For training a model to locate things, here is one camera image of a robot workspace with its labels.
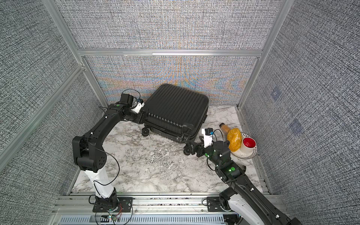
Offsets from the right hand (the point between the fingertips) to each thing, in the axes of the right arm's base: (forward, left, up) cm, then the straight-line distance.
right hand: (194, 136), depth 73 cm
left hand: (+20, +31, -8) cm, 38 cm away
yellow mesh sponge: (+10, -29, -17) cm, 35 cm away
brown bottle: (+20, -25, -21) cm, 38 cm away
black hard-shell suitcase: (+19, +11, -4) cm, 22 cm away
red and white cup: (+6, -38, -21) cm, 43 cm away
